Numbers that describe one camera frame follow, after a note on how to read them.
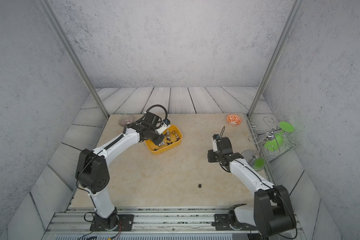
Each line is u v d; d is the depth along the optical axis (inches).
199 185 33.3
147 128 26.3
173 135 42.4
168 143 40.9
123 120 45.2
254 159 35.0
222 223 28.2
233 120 45.2
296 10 27.6
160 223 29.3
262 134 42.5
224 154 25.9
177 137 41.2
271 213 16.0
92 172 18.7
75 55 34.3
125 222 28.8
